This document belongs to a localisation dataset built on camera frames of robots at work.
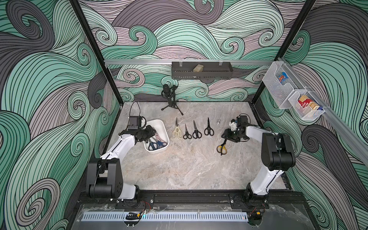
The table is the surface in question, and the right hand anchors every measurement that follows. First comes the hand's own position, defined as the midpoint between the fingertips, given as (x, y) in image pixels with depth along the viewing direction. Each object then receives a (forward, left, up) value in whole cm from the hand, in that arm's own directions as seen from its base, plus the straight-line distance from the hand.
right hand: (227, 137), depth 98 cm
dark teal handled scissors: (-6, +51, 0) cm, 52 cm away
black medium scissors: (+3, +21, 0) cm, 21 cm away
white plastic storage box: (+9, +48, 0) cm, 49 cm away
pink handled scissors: (0, +48, +1) cm, 48 cm away
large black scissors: (+6, +12, -1) cm, 13 cm away
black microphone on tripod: (+24, +40, +22) cm, 52 cm away
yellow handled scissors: (-9, +5, 0) cm, 10 cm away
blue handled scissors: (-5, +47, 0) cm, 47 cm away
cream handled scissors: (+4, +35, +1) cm, 35 cm away
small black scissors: (+2, +28, 0) cm, 28 cm away
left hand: (-1, +50, +12) cm, 51 cm away
